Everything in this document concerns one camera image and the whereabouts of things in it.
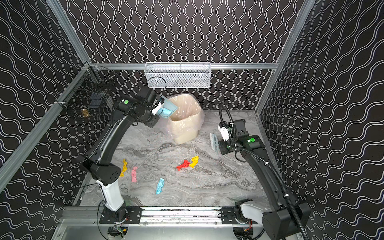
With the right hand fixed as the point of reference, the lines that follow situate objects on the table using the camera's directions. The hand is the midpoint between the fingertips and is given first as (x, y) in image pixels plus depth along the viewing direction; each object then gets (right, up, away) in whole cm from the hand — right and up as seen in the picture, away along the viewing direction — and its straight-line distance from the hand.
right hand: (223, 144), depth 77 cm
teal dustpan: (-29, +19, +4) cm, 35 cm away
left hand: (-35, +13, -2) cm, 38 cm away
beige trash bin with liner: (-20, +11, +4) cm, 23 cm away
